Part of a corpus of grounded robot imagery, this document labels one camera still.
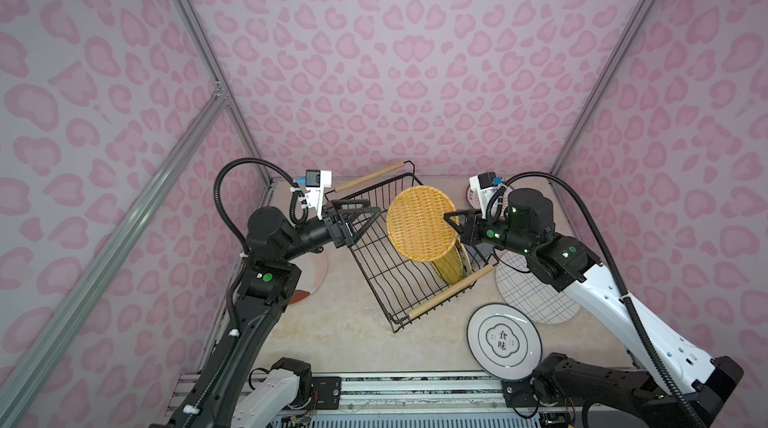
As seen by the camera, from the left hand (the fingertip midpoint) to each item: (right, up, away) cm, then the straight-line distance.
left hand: (374, 207), depth 57 cm
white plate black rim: (+33, -36, +23) cm, 54 cm away
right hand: (+15, -2, +8) cm, 17 cm away
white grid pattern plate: (+43, -27, +31) cm, 59 cm away
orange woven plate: (+9, -5, +13) cm, 17 cm away
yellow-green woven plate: (+21, -16, +26) cm, 37 cm away
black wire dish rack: (+7, -24, +31) cm, 40 cm away
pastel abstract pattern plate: (-22, -20, +38) cm, 48 cm away
